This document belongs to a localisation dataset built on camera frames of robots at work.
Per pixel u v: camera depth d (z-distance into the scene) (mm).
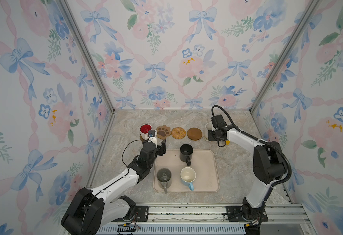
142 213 745
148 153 613
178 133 1063
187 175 858
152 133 704
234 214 733
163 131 1065
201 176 858
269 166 489
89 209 400
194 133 1065
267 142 515
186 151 907
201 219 732
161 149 749
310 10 693
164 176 825
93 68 927
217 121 763
